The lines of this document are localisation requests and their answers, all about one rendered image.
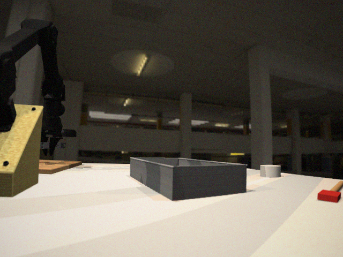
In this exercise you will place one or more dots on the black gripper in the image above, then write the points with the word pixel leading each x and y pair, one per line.
pixel 50 123

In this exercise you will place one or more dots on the grey cylinder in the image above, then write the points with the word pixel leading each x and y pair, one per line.
pixel 271 171

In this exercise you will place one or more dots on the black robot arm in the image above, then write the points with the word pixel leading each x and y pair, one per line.
pixel 12 48

